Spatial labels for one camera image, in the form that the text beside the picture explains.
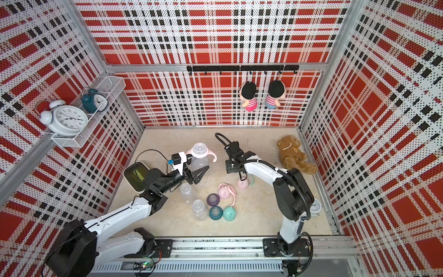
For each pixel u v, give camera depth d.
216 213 0.83
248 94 0.96
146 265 0.69
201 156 0.63
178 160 0.59
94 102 0.72
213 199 0.86
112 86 0.90
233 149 0.72
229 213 0.80
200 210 0.73
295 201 0.47
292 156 0.96
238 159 0.66
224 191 0.86
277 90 0.93
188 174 0.66
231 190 0.88
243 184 0.89
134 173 0.91
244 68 0.89
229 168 0.82
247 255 0.73
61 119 0.61
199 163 0.71
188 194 0.79
